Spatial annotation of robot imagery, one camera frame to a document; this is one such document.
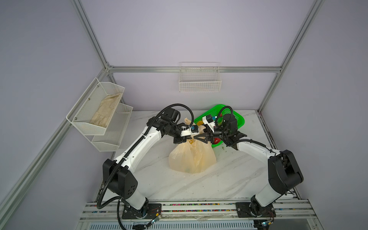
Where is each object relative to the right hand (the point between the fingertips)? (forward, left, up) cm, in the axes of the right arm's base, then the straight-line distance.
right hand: (194, 133), depth 76 cm
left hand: (0, +4, -2) cm, 4 cm away
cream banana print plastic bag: (-7, +1, -11) cm, 14 cm away
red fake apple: (-2, -12, -4) cm, 13 cm away
